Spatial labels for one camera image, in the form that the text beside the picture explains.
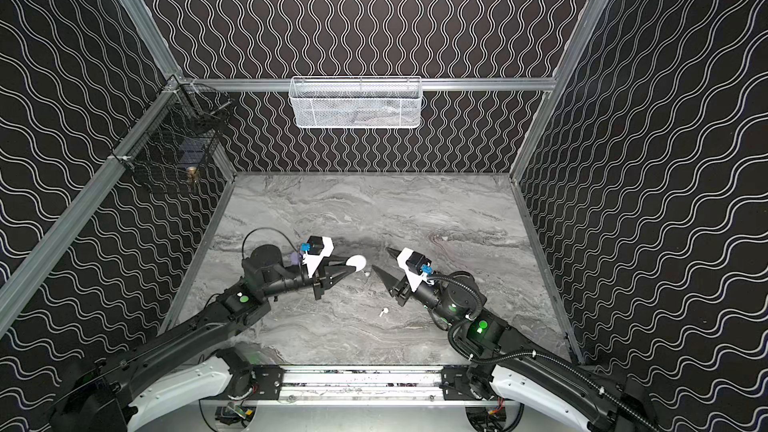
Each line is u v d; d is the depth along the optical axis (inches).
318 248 23.2
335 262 27.3
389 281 22.9
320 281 24.4
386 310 33.7
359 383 29.8
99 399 15.4
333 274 26.1
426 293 23.1
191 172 32.4
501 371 24.6
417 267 20.7
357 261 27.1
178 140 37.2
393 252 25.7
